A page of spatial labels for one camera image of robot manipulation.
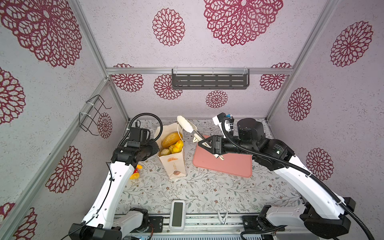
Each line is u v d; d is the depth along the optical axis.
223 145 0.50
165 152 0.79
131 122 0.55
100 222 0.37
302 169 0.39
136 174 0.86
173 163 0.79
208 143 0.55
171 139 0.81
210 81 0.97
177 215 0.73
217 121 0.51
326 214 0.39
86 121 0.75
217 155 0.53
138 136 0.54
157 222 0.75
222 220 0.74
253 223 0.73
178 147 0.77
